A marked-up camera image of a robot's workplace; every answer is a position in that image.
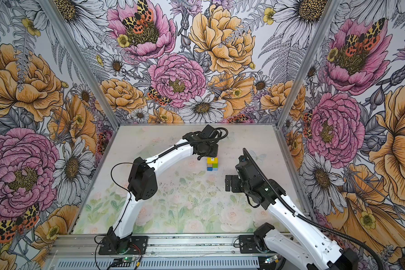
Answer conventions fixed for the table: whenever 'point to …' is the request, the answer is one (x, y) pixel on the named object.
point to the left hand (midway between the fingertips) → (212, 156)
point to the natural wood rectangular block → (209, 165)
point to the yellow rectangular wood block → (212, 160)
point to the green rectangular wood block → (215, 165)
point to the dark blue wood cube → (210, 169)
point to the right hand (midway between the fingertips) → (236, 186)
